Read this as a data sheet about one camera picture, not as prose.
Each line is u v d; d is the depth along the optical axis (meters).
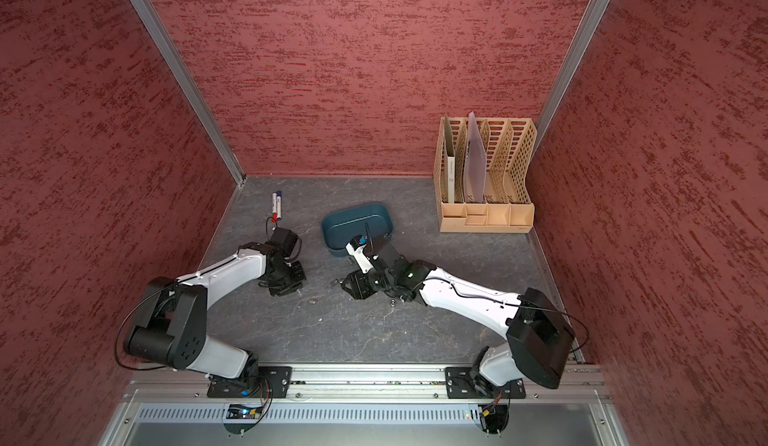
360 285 0.67
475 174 1.01
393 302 0.87
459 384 0.74
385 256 0.59
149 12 0.76
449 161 0.87
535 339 0.42
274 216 1.07
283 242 0.75
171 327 0.44
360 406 0.71
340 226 1.04
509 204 1.03
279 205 1.10
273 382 0.75
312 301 0.87
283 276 0.76
